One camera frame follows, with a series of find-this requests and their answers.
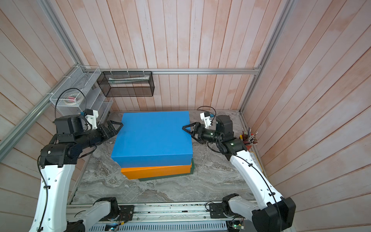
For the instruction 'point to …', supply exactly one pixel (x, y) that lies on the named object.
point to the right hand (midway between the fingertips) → (185, 131)
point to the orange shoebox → (153, 171)
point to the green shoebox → (192, 172)
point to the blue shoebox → (153, 138)
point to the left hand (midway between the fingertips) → (117, 130)
